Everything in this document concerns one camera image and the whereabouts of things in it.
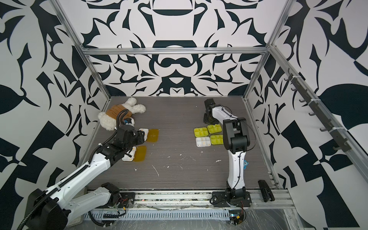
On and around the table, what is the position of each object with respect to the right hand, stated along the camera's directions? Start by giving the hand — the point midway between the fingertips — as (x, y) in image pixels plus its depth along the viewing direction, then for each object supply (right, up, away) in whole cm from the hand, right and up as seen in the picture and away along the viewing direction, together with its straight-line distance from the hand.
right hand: (209, 119), depth 104 cm
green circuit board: (+7, -46, -33) cm, 57 cm away
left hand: (-43, -6, -22) cm, 49 cm away
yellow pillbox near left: (-47, -21, -14) cm, 53 cm away
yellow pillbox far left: (-41, -11, -5) cm, 43 cm away
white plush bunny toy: (-69, 0, -8) cm, 69 cm away
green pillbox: (-7, -8, -5) cm, 12 cm away
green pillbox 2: (+3, -6, -2) cm, 7 cm away
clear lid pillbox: (-6, -14, -10) cm, 18 cm away
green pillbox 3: (+3, -13, -9) cm, 16 cm away
